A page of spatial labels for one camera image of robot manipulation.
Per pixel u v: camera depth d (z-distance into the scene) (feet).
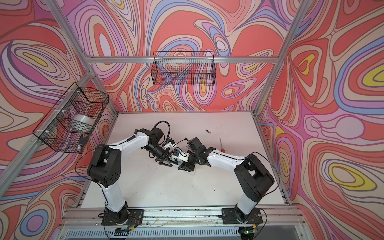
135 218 2.39
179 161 2.55
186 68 3.15
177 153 2.44
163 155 2.47
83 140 2.42
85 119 2.41
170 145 2.72
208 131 3.54
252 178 1.50
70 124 2.30
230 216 2.41
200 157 2.19
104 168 1.60
